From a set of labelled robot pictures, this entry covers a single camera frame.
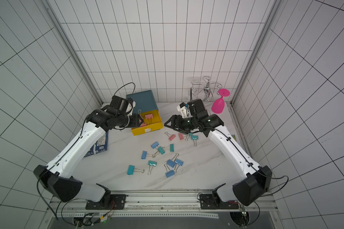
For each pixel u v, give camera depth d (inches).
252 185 15.0
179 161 34.4
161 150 36.3
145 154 35.4
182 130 25.3
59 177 15.4
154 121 34.9
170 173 32.7
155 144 37.2
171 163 33.7
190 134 39.6
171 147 36.7
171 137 38.4
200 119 21.3
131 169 33.0
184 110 26.6
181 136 38.5
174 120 24.8
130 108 24.1
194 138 39.5
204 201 28.6
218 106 36.0
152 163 33.6
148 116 35.2
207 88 35.6
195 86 39.4
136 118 25.7
